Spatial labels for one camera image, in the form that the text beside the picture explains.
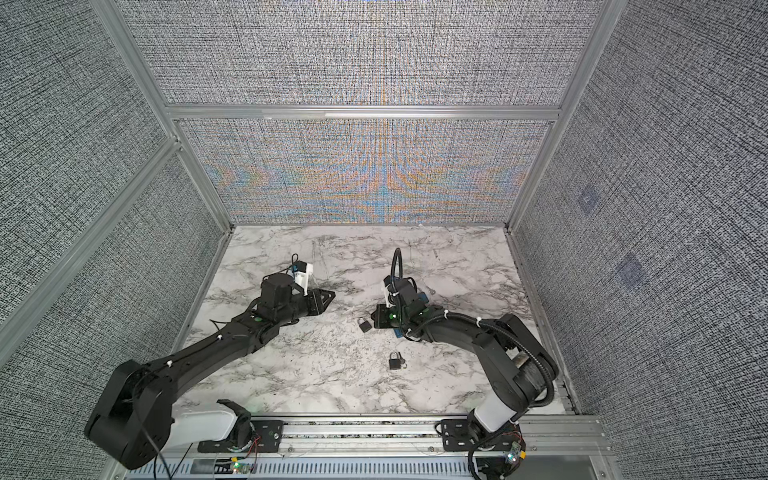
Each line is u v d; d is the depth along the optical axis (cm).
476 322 51
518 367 46
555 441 74
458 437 73
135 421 41
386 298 81
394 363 85
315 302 73
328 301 82
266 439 73
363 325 92
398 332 91
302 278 76
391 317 78
